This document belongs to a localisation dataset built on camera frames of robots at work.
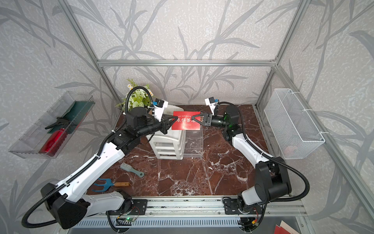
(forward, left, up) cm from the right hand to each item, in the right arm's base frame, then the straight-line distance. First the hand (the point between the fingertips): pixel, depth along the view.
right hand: (192, 119), depth 71 cm
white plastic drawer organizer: (-7, +12, -15) cm, 21 cm away
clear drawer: (+2, 0, -32) cm, 32 cm away
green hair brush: (-13, +39, -31) cm, 51 cm away
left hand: (-2, +7, +3) cm, 8 cm away
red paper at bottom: (-43, -40, -31) cm, 66 cm away
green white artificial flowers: (+18, +32, -1) cm, 37 cm away
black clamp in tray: (-3, +61, +4) cm, 61 cm away
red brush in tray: (-15, +56, +4) cm, 58 cm away
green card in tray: (+5, +61, -1) cm, 62 cm away
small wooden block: (-22, +40, -30) cm, 55 cm away
